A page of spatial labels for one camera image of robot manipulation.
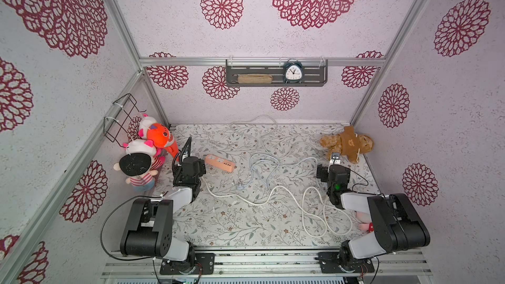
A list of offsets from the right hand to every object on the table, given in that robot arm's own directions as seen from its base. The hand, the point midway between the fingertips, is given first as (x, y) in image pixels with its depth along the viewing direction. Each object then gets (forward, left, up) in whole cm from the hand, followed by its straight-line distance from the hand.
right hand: (333, 163), depth 93 cm
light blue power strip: (+9, +37, -8) cm, 39 cm away
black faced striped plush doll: (-11, +82, +15) cm, 84 cm away
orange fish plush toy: (+5, +80, +13) cm, 81 cm away
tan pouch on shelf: (+26, +37, +29) cm, 54 cm away
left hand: (-2, +68, +2) cm, 69 cm away
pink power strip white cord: (0, +50, -3) cm, 50 cm away
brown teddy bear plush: (+14, -11, -2) cm, 18 cm away
